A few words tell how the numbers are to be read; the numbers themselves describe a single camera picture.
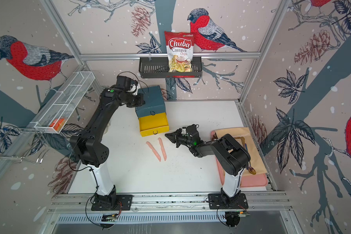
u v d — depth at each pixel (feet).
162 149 3.07
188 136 2.43
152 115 2.92
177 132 2.67
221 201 2.38
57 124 2.16
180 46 2.67
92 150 1.60
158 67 3.12
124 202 2.40
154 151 3.04
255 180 2.67
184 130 2.91
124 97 2.09
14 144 1.84
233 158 1.54
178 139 2.65
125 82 2.17
